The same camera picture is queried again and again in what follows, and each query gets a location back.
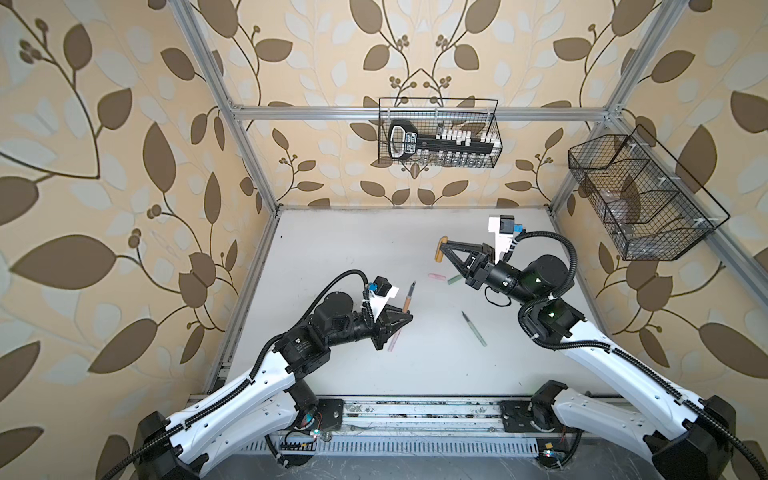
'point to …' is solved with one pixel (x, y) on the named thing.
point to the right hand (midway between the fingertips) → (444, 250)
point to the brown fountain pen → (409, 295)
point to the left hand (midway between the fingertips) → (411, 315)
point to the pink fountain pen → (394, 340)
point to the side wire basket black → (652, 207)
